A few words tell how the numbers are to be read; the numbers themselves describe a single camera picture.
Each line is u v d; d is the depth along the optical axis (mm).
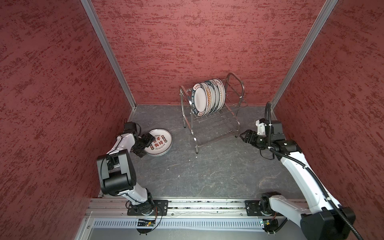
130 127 744
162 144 948
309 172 449
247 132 699
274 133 576
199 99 788
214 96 761
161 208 757
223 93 713
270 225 709
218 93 768
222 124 1084
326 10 714
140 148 775
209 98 741
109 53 888
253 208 741
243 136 720
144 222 727
